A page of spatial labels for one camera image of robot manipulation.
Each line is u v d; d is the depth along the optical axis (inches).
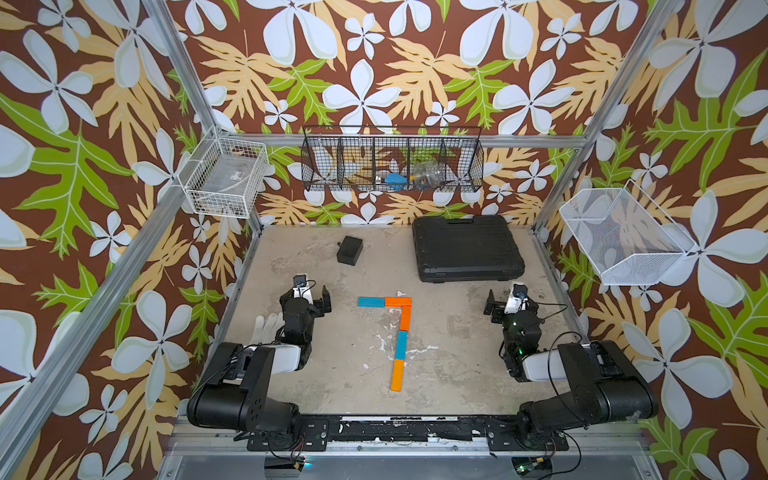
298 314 27.0
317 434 28.9
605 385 17.6
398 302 39.0
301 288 30.2
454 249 42.4
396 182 36.9
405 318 37.6
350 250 43.8
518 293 29.8
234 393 17.4
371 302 38.9
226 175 34.0
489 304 32.6
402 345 35.2
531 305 32.2
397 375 33.1
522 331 26.7
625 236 31.5
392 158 38.6
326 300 33.2
